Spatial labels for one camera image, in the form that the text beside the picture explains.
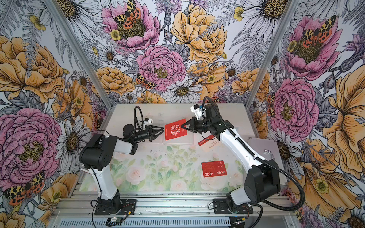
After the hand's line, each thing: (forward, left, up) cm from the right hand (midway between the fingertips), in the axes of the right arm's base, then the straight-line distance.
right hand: (181, 129), depth 76 cm
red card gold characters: (-12, -18, -25) cm, 33 cm away
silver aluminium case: (-9, -45, -9) cm, 47 cm away
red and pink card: (+7, -18, -27) cm, 33 cm away
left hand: (+6, +11, -10) cm, 16 cm away
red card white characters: (+2, +4, -3) cm, 5 cm away
